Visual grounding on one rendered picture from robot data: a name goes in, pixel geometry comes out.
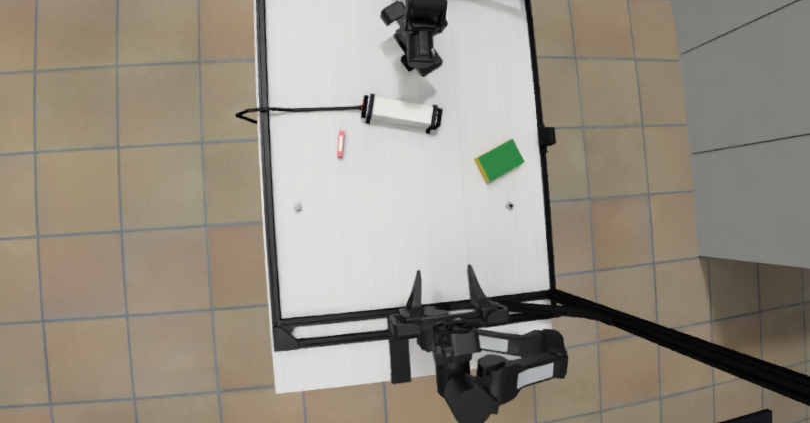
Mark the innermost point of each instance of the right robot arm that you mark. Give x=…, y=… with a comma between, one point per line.
x=419, y=54

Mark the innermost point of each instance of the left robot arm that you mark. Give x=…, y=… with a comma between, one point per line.
x=464, y=393

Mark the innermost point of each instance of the small pink block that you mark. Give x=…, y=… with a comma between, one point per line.
x=340, y=144

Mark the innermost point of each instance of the green flat block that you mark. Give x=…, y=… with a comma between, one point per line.
x=499, y=160

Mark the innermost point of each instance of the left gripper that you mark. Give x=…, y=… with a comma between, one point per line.
x=489, y=317

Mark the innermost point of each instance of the black power cord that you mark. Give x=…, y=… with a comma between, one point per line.
x=290, y=110

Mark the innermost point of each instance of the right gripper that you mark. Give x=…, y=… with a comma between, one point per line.
x=394, y=12

